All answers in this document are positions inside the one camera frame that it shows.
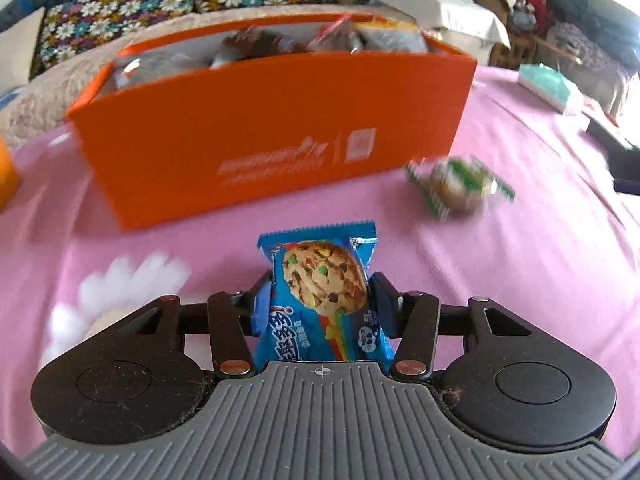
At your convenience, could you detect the pink floral tablecloth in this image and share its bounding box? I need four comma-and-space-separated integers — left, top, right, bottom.
0, 62, 640, 461

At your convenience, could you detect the grey snack packet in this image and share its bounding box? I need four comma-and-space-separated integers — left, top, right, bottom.
360, 27, 431, 56

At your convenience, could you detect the beige quilted sofa cover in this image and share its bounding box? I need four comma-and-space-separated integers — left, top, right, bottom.
0, 7, 351, 148

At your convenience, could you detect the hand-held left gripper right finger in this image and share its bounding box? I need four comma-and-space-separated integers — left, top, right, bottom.
367, 272, 521, 378

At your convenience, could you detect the white cloth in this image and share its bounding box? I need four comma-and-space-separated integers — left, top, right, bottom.
370, 0, 511, 66

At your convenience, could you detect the purple floral cloth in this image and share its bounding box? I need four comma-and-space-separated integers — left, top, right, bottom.
547, 22, 636, 111

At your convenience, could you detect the dark teal garment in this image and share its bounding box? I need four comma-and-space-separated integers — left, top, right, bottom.
547, 0, 640, 56

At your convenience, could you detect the green white tissue pack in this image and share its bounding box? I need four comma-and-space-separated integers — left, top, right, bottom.
517, 62, 583, 113

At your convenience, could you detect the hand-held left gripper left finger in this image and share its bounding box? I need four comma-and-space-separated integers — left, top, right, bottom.
125, 272, 273, 378

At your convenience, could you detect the blue cookie packet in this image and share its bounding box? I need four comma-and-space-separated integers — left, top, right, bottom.
252, 220, 397, 363

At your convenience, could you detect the green edged sesame snack packet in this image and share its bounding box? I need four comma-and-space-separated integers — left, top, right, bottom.
405, 156, 516, 221

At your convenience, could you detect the orange cardboard box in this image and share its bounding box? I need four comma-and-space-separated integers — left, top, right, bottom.
67, 12, 478, 231

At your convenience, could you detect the beige pillow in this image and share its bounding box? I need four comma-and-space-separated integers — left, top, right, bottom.
0, 7, 47, 93

